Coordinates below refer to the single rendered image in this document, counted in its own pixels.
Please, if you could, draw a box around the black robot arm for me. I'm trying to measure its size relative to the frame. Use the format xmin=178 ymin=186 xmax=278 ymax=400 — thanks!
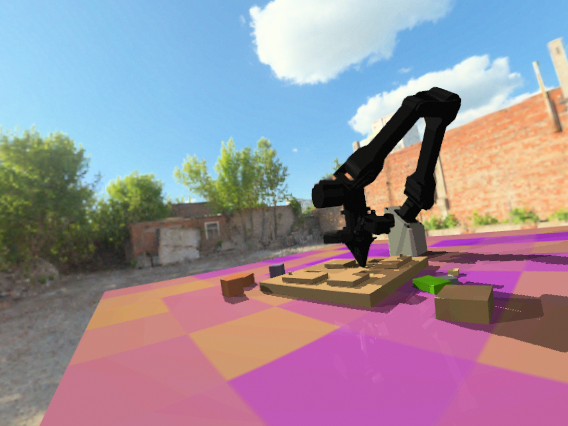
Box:
xmin=312 ymin=87 xmax=461 ymax=235

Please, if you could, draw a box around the brown rectangular block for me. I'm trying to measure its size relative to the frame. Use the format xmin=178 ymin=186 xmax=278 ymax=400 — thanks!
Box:
xmin=434 ymin=284 xmax=494 ymax=325

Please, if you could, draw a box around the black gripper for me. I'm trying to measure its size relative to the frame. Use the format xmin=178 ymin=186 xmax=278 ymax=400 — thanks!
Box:
xmin=323 ymin=203 xmax=377 ymax=267

